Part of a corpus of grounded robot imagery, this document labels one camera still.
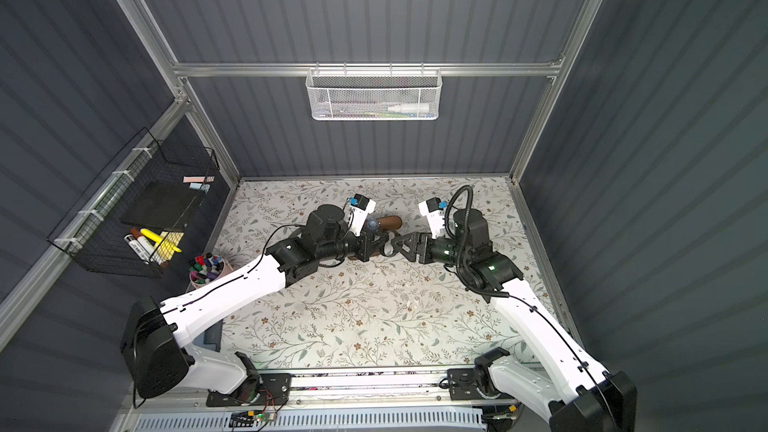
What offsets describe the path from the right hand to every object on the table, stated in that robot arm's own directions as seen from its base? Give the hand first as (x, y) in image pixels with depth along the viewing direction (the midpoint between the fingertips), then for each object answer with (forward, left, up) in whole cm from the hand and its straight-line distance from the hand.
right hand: (400, 246), depth 69 cm
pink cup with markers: (+1, +53, -14) cm, 55 cm away
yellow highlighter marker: (+1, +58, +1) cm, 58 cm away
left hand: (+2, +2, -1) cm, 3 cm away
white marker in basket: (-2, +60, +2) cm, 60 cm away
